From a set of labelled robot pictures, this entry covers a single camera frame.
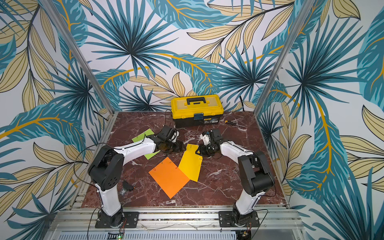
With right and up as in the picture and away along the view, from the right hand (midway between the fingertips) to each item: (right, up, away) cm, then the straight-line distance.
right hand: (198, 151), depth 92 cm
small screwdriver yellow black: (+22, +19, +21) cm, 36 cm away
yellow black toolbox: (-5, +26, +7) cm, 28 cm away
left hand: (-10, +1, -1) cm, 10 cm away
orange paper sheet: (-17, -14, -4) cm, 23 cm away
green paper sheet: (-39, +8, +11) cm, 41 cm away
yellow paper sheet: (-4, -7, 0) cm, 8 cm away
